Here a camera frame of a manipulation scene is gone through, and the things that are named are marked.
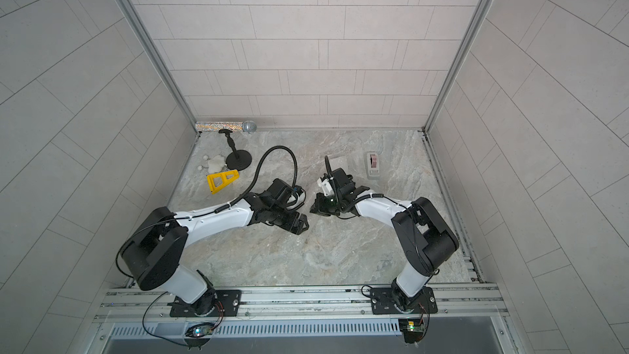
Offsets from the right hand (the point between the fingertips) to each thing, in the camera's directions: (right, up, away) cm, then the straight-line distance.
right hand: (311, 209), depth 86 cm
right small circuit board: (+30, -29, -18) cm, 45 cm away
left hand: (-2, -5, -1) cm, 5 cm away
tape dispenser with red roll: (+25, +16, +14) cm, 33 cm away
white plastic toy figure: (-40, +15, +14) cm, 45 cm away
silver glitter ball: (-22, +30, +1) cm, 37 cm away
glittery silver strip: (-39, +30, +2) cm, 49 cm away
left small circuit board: (-28, -27, -21) cm, 44 cm away
